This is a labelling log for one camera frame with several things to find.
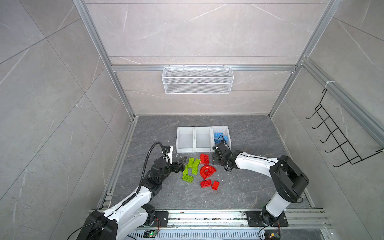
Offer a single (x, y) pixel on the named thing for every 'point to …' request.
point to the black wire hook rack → (353, 157)
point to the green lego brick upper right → (194, 170)
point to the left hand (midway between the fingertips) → (178, 153)
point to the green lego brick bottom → (187, 178)
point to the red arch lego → (207, 171)
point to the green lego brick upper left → (190, 162)
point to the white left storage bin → (185, 141)
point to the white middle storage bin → (204, 139)
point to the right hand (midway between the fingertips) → (217, 157)
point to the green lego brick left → (185, 171)
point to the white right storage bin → (224, 129)
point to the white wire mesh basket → (178, 80)
